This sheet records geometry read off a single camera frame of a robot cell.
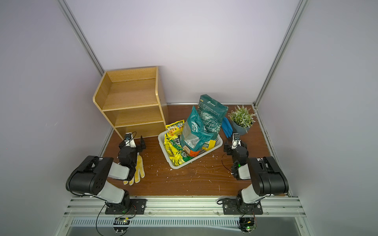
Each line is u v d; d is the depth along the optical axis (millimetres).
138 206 730
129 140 763
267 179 437
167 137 898
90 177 449
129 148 723
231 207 725
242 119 897
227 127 1006
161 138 892
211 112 830
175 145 844
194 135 766
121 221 723
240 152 700
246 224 684
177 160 824
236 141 770
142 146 854
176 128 898
